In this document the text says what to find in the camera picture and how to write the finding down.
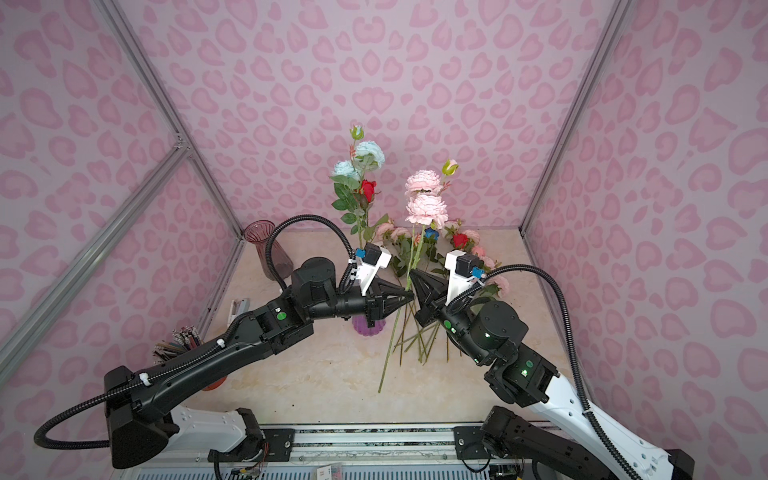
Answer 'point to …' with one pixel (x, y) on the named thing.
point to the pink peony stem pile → (425, 250)
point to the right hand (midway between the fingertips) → (409, 273)
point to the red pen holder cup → (215, 385)
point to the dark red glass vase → (258, 232)
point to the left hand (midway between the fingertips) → (414, 293)
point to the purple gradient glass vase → (360, 323)
